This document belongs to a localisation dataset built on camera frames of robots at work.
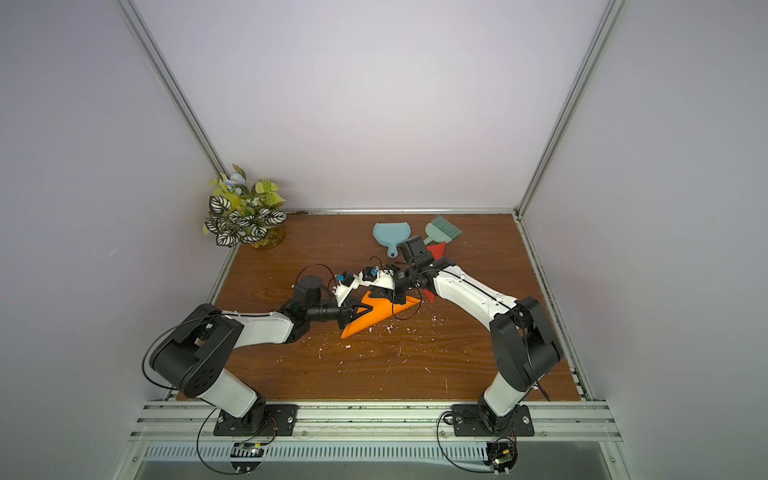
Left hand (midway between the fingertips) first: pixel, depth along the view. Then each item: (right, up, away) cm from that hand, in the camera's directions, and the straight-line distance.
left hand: (372, 310), depth 83 cm
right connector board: (+32, -32, -13) cm, 47 cm away
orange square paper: (+2, 0, +2) cm, 3 cm away
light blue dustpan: (+5, +22, +28) cm, 36 cm away
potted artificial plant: (-40, +28, +7) cm, 49 cm away
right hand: (0, +8, -1) cm, 8 cm away
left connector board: (-30, -32, -11) cm, 45 cm away
